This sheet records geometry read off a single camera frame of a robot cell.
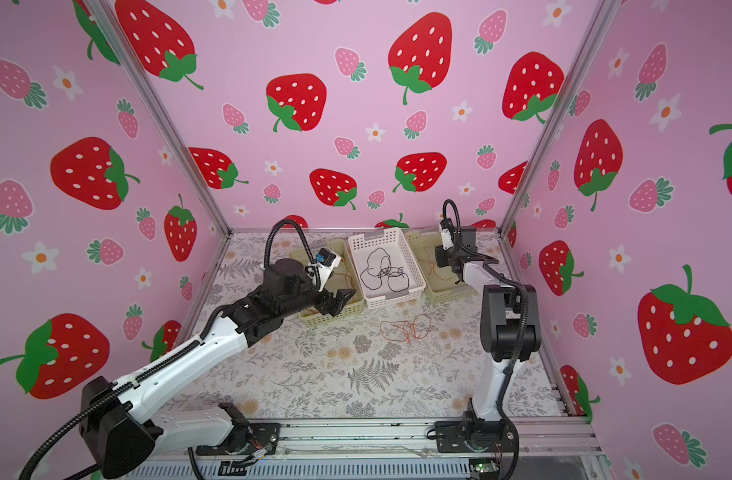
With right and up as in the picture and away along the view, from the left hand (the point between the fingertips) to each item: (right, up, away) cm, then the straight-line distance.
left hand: (344, 280), depth 74 cm
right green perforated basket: (+31, -3, +32) cm, 45 cm away
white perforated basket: (+15, +11, +41) cm, 45 cm away
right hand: (+31, +10, +26) cm, 42 cm away
